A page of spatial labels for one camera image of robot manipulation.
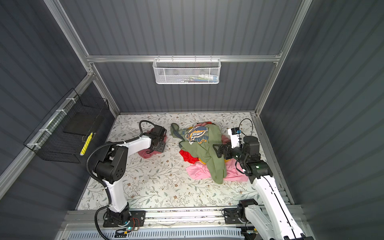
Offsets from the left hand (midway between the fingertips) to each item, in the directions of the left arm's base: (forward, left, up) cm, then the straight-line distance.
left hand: (157, 146), depth 100 cm
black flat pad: (-2, +33, +28) cm, 43 cm away
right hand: (-16, -39, +21) cm, 47 cm away
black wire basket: (-8, +40, +27) cm, 48 cm away
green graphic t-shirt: (-7, -28, +13) cm, 31 cm away
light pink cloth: (-19, -28, 0) cm, 34 cm away
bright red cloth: (-11, -20, +3) cm, 23 cm away
